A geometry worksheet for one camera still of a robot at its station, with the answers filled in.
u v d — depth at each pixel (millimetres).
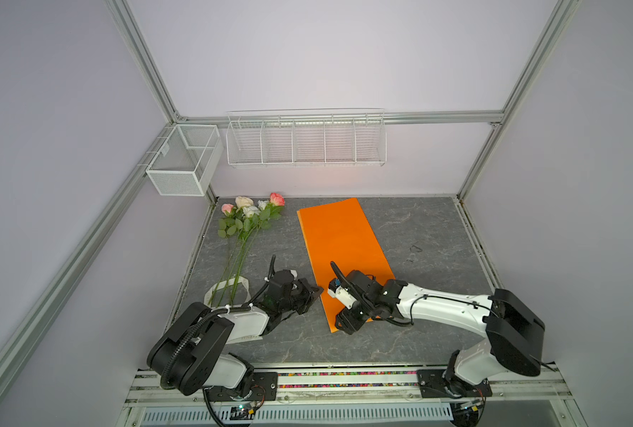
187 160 1013
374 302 618
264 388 736
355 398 731
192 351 434
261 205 1122
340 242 1052
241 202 1147
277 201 1122
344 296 735
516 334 428
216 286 938
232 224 1113
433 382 741
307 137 1005
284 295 717
